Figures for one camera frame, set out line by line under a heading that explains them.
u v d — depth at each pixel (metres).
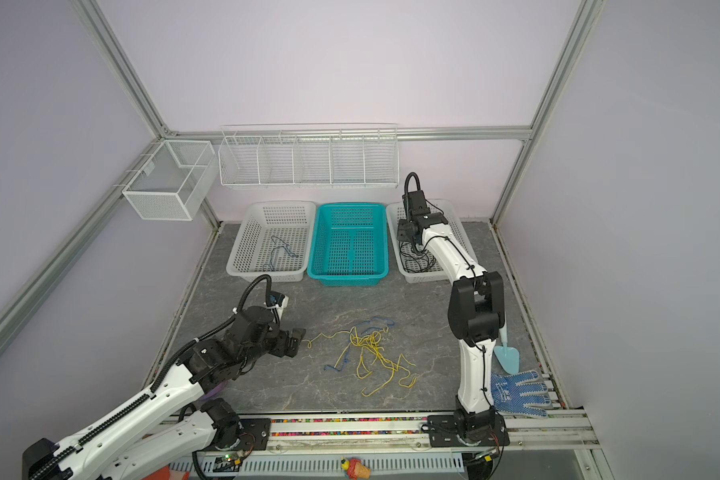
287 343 0.69
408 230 0.70
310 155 0.98
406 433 0.75
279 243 1.12
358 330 0.91
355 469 0.67
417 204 0.75
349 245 1.12
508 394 0.79
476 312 0.54
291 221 1.19
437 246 0.64
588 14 0.70
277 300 0.68
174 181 0.99
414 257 1.08
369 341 0.86
